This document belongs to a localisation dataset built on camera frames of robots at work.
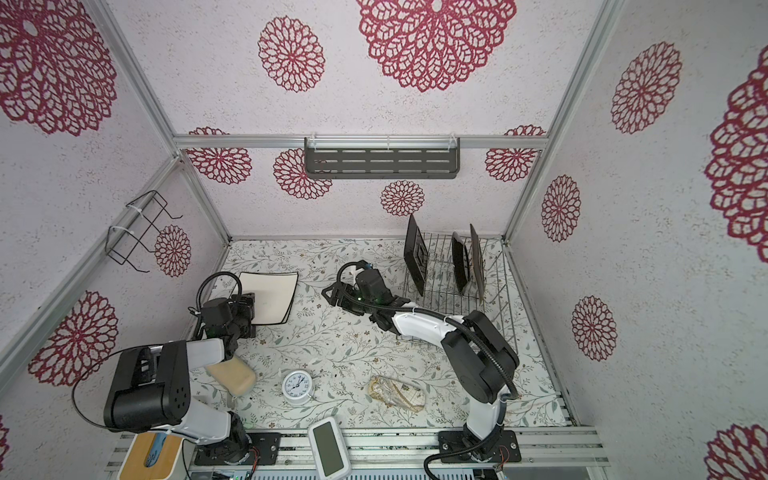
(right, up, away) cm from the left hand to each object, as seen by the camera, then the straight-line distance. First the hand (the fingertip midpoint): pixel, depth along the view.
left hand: (257, 306), depth 95 cm
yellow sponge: (+1, -17, -15) cm, 22 cm away
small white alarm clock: (+17, -20, -15) cm, 30 cm away
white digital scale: (+27, -30, -25) cm, 48 cm away
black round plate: (+64, +14, -3) cm, 66 cm away
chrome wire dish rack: (+61, +3, +7) cm, 61 cm away
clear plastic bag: (+43, -21, -16) cm, 51 cm away
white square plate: (+3, +3, +6) cm, 7 cm away
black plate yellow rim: (+71, +14, 0) cm, 72 cm away
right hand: (+24, +6, -11) cm, 27 cm away
